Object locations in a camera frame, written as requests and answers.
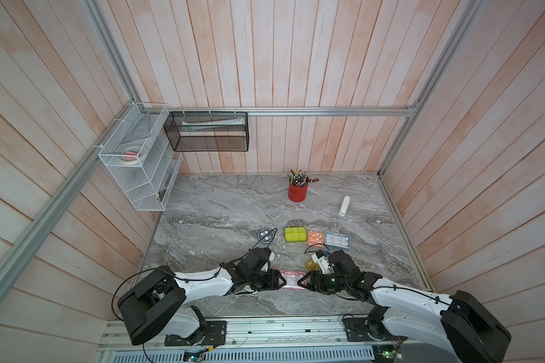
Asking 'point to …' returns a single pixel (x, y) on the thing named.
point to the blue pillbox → (337, 240)
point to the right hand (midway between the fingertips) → (302, 283)
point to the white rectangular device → (344, 206)
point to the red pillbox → (291, 277)
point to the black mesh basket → (208, 131)
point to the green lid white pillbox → (296, 234)
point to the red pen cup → (297, 193)
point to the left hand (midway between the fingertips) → (279, 287)
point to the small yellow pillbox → (312, 265)
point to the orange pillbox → (315, 237)
